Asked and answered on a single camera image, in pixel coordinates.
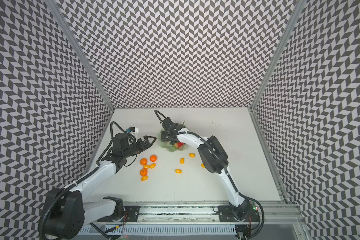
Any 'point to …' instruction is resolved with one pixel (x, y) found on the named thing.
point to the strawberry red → (178, 145)
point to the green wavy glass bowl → (168, 146)
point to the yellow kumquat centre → (178, 171)
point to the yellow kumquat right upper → (191, 155)
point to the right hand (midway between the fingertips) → (166, 137)
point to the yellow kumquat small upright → (182, 160)
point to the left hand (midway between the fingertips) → (153, 141)
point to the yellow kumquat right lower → (202, 165)
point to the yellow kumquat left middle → (146, 166)
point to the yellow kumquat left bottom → (144, 178)
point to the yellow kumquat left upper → (152, 165)
